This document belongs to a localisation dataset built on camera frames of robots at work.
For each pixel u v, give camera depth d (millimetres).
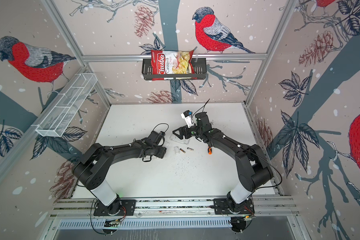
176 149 949
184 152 943
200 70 944
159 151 837
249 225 693
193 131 756
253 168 452
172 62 876
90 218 706
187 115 776
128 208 731
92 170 461
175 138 980
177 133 785
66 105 778
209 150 925
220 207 727
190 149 951
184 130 759
